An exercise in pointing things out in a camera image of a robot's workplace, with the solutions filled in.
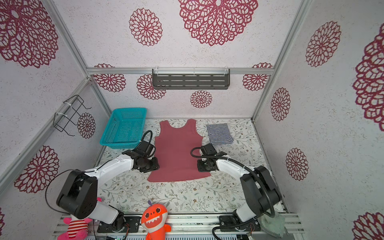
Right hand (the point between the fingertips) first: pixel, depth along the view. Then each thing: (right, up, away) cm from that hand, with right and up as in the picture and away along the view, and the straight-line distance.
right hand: (200, 165), depth 90 cm
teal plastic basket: (-56, +23, +25) cm, 66 cm away
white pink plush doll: (-58, -24, -22) cm, 66 cm away
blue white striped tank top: (+17, +19, +25) cm, 35 cm away
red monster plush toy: (-22, -20, -23) cm, 38 cm away
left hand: (-26, -2, -1) cm, 26 cm away
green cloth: (+35, -26, -18) cm, 47 cm away
